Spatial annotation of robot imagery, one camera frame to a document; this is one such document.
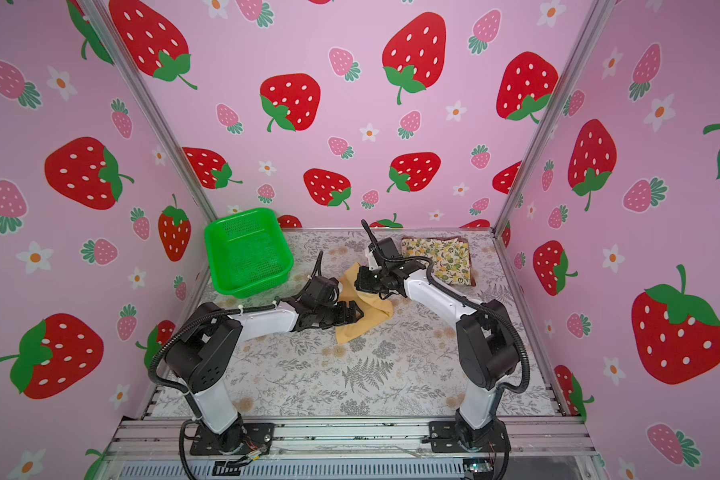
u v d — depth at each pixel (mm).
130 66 766
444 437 745
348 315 837
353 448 731
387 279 684
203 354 477
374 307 929
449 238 1165
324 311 794
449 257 1065
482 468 702
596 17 691
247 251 1152
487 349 471
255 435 746
